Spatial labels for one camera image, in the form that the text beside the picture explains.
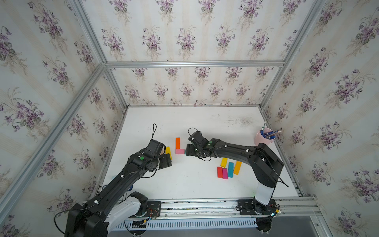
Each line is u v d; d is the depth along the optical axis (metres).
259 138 0.93
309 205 0.77
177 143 0.97
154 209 0.73
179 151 0.96
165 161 0.71
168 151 0.95
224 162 0.89
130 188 0.79
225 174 0.84
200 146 0.69
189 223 0.70
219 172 0.86
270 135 0.90
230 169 0.86
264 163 0.50
